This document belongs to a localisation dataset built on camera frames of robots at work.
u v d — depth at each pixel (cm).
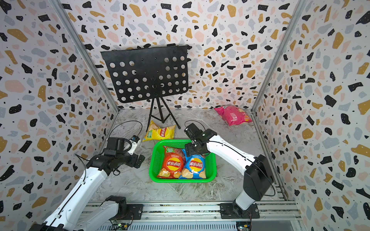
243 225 72
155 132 97
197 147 58
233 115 104
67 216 39
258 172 43
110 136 106
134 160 70
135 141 70
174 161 84
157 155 89
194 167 81
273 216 73
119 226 70
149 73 74
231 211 73
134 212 73
